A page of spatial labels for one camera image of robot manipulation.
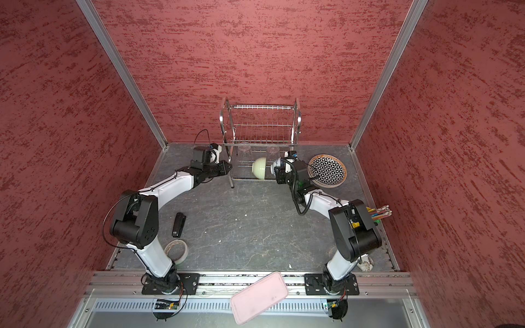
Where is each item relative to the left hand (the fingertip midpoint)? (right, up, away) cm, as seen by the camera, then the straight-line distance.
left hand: (231, 169), depth 94 cm
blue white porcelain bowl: (+23, +3, 0) cm, 23 cm away
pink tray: (+14, -44, -24) cm, 52 cm away
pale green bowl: (+13, +1, -1) cm, 13 cm away
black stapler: (-21, -24, -8) cm, 33 cm away
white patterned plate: (+49, -2, +12) cm, 51 cm away
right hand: (+21, -1, -2) cm, 21 cm away
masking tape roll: (-20, -33, -12) cm, 41 cm away
